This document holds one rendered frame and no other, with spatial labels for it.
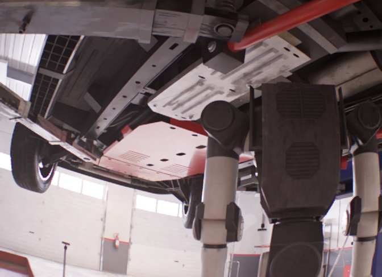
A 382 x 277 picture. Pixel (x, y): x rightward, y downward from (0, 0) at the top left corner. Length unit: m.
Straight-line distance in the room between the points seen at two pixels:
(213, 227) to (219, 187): 0.11
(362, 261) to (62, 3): 1.03
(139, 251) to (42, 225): 3.43
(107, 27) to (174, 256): 10.86
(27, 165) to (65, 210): 7.68
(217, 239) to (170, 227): 10.53
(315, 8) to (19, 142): 2.20
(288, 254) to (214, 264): 0.27
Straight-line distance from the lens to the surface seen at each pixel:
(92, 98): 1.80
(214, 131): 0.86
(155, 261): 11.12
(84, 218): 10.24
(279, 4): 0.95
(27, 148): 2.45
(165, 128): 1.71
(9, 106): 1.53
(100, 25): 0.82
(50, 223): 10.01
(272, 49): 1.07
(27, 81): 8.23
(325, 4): 0.72
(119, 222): 10.52
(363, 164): 0.89
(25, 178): 2.56
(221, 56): 0.92
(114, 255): 10.47
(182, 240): 11.59
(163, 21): 0.79
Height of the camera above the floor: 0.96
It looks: 21 degrees up
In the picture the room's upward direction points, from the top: 6 degrees clockwise
